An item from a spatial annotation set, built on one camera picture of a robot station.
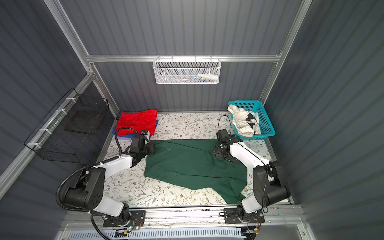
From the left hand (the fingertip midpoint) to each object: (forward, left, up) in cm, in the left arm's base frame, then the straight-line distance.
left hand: (152, 144), depth 94 cm
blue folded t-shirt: (+15, +30, -3) cm, 33 cm away
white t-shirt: (+19, -68, -3) cm, 70 cm away
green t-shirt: (-11, -25, -5) cm, 28 cm away
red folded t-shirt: (+21, +11, 0) cm, 24 cm away
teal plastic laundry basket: (+8, -78, +1) cm, 78 cm away
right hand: (-11, -45, 0) cm, 46 cm away
